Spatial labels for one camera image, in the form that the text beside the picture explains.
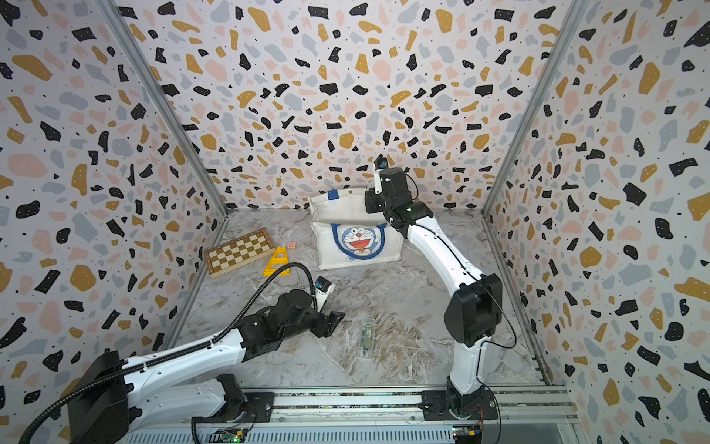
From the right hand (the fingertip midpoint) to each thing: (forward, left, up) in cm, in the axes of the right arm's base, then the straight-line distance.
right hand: (372, 190), depth 84 cm
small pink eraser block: (+2, +33, -30) cm, 45 cm away
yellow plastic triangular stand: (-3, +36, -31) cm, 48 cm away
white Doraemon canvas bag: (-4, +9, -16) cm, 18 cm away
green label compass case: (-33, +1, -31) cm, 45 cm away
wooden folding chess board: (-4, +51, -27) cm, 58 cm away
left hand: (-30, +9, -18) cm, 36 cm away
